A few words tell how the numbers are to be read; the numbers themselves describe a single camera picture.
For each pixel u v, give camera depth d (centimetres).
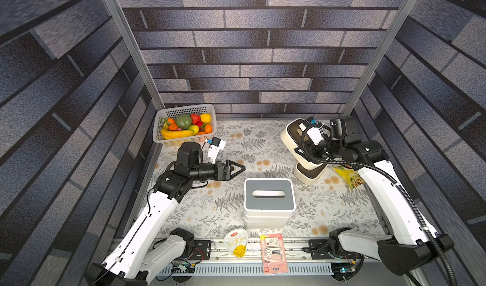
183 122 106
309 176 88
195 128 104
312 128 58
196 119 111
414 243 37
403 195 41
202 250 74
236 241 68
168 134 101
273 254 71
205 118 114
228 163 58
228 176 57
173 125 110
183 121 107
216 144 62
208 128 109
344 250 62
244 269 78
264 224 77
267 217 66
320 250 73
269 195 65
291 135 70
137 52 88
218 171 58
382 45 85
